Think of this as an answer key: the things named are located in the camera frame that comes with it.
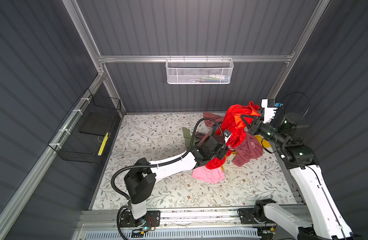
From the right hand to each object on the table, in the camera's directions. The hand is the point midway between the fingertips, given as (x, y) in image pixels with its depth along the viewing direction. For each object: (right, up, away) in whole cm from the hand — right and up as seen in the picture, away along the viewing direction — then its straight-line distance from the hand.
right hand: (244, 117), depth 62 cm
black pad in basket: (-71, -2, +14) cm, 72 cm away
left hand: (-4, -13, +17) cm, 22 cm away
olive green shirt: (-23, -11, +41) cm, 48 cm away
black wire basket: (-76, -9, +10) cm, 77 cm away
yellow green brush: (-64, -12, +8) cm, 65 cm away
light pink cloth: (-9, -32, +23) cm, 40 cm away
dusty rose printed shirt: (+19, -19, +34) cm, 43 cm away
